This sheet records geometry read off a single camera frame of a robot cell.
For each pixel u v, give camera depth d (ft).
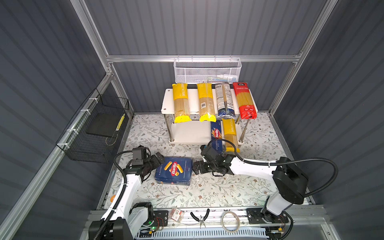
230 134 3.16
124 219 1.34
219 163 2.12
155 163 2.46
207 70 4.04
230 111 2.36
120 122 2.57
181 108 2.36
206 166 2.42
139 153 2.11
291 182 1.49
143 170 1.93
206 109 2.32
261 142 3.36
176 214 2.41
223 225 2.32
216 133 3.15
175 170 2.71
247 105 2.38
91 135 2.37
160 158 2.64
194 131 3.26
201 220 2.39
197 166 2.49
